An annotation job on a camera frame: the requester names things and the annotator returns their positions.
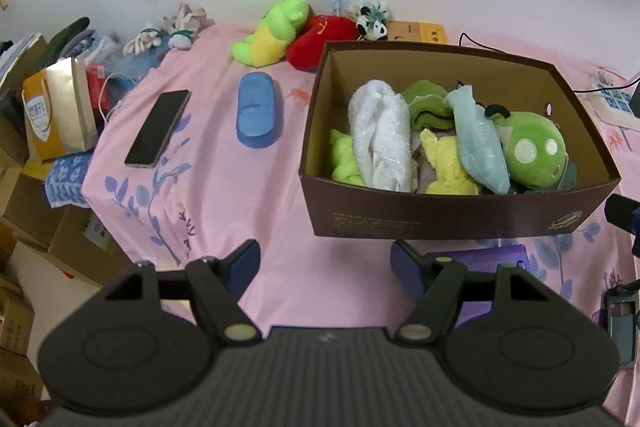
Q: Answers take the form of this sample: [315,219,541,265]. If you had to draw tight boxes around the lime green frog plush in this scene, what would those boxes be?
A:
[231,0,311,68]

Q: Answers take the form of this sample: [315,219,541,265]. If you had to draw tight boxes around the red packet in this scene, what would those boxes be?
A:
[86,63,123,122]

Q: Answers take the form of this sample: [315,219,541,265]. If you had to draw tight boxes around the pale blue plush toy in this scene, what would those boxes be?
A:
[444,84,512,195]

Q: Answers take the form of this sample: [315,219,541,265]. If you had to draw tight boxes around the red plush toy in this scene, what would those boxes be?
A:
[286,14,361,72]

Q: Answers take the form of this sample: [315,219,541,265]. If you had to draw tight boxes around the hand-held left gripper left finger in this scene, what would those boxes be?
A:
[101,238,262,342]

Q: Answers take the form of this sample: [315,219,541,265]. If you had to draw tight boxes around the yellow towel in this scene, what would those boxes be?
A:
[419,129,481,196]

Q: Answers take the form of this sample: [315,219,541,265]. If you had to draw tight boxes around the rope doll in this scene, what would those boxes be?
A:
[122,24,163,56]
[162,3,208,51]

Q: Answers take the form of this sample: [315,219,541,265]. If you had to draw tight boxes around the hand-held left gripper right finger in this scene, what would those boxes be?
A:
[390,240,552,342]

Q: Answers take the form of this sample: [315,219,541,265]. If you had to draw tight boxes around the blue glasses case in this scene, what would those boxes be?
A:
[236,73,276,150]

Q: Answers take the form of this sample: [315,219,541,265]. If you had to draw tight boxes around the dark green bag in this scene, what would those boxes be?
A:
[39,17,98,60]

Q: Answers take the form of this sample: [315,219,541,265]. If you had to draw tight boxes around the yellow cardboard box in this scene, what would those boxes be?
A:
[387,21,447,45]

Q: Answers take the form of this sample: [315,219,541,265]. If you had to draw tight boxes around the dark charger cable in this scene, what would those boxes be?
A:
[459,32,640,94]

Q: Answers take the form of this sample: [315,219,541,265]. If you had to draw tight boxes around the blue floral cloth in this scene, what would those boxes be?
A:
[44,152,93,209]

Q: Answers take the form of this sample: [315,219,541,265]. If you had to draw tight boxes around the black phone stand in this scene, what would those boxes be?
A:
[599,279,640,358]

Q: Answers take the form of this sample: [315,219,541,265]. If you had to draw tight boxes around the white power strip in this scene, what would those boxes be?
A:
[587,69,640,130]

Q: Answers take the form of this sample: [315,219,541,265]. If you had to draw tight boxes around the purple tissue pack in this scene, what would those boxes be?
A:
[422,244,531,328]

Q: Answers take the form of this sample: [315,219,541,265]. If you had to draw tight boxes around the pink printed bedsheet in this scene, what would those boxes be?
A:
[82,23,640,427]

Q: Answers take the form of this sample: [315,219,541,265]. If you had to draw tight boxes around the gold paper bag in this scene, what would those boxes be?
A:
[21,57,99,160]

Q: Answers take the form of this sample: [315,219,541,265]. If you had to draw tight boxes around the brown cardboard carton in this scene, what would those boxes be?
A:
[47,202,133,288]
[0,274,36,353]
[0,347,46,413]
[0,167,66,253]

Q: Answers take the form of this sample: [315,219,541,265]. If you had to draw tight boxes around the lime green fluffy cloth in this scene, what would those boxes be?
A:
[329,129,366,186]

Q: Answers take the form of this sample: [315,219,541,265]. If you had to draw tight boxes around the dark green towel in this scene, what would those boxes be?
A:
[402,79,453,132]

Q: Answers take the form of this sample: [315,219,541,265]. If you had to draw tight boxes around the white towel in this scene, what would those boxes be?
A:
[348,80,418,194]

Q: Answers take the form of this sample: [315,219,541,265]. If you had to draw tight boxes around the green ladybug plush toy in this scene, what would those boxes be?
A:
[484,104,570,188]

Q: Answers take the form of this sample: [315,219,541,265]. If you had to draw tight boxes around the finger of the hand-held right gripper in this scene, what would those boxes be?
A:
[604,194,640,258]

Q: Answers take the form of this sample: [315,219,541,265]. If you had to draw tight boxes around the panda plush toy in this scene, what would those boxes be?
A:
[330,0,391,42]

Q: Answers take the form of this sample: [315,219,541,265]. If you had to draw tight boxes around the dark flat smartphone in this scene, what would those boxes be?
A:
[124,90,192,168]

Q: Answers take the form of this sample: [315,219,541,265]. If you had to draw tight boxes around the brown cardboard box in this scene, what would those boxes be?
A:
[299,40,622,241]

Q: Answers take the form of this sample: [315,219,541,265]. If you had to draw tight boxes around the light blue cloth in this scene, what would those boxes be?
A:
[107,49,166,80]

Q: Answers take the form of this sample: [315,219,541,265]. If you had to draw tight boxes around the white thin cable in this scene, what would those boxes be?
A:
[97,72,138,122]

